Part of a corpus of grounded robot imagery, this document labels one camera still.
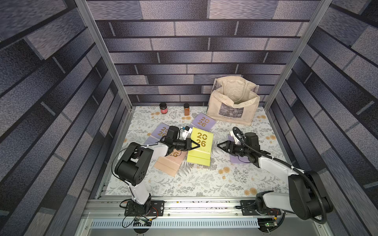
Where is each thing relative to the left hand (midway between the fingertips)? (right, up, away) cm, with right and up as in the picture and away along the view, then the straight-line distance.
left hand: (199, 146), depth 86 cm
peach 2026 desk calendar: (-18, -12, +4) cm, 22 cm away
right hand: (+12, 0, 0) cm, 12 cm away
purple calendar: (+5, +14, +24) cm, 29 cm away
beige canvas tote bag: (+29, +32, +28) cm, 52 cm away
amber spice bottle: (-8, +24, +25) cm, 35 cm away
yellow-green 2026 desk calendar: (+1, -5, 0) cm, 5 cm away
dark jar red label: (-26, +25, +26) cm, 44 cm away
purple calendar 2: (+20, -5, -8) cm, 22 cm away
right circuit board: (+34, -35, -16) cm, 52 cm away
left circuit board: (-30, -35, -14) cm, 48 cm away
